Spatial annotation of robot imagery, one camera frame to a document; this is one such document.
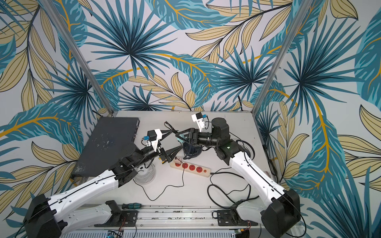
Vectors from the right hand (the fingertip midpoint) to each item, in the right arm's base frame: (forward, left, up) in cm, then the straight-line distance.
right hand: (168, 146), depth 62 cm
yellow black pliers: (+9, +7, -32) cm, 33 cm away
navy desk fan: (+13, -10, -26) cm, 31 cm away
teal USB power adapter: (+2, -5, +1) cm, 6 cm away
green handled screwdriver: (-16, +20, -31) cm, 41 cm away
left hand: (+3, -3, 0) cm, 4 cm away
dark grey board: (+15, +50, -29) cm, 60 cm away
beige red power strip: (+1, -16, -31) cm, 35 cm away
